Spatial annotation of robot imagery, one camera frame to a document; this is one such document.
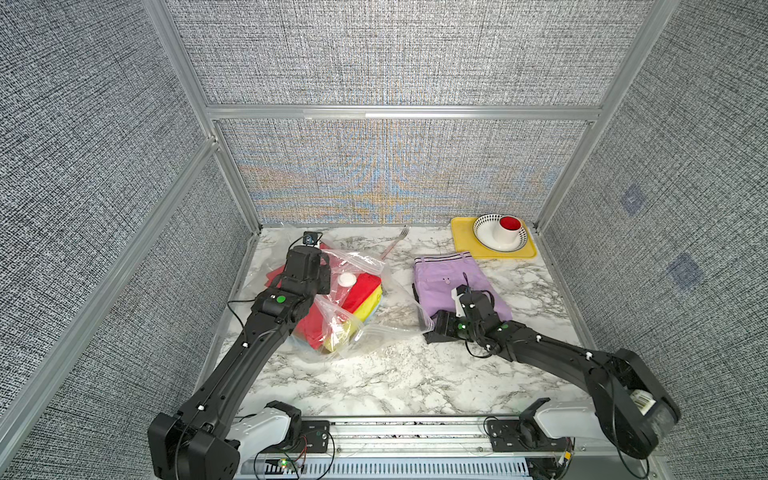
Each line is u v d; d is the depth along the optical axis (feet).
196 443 1.21
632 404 1.39
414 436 2.45
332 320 2.40
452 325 2.53
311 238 2.14
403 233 3.84
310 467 2.30
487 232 3.85
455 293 2.71
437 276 3.19
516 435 2.38
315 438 2.40
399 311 3.18
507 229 3.50
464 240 3.87
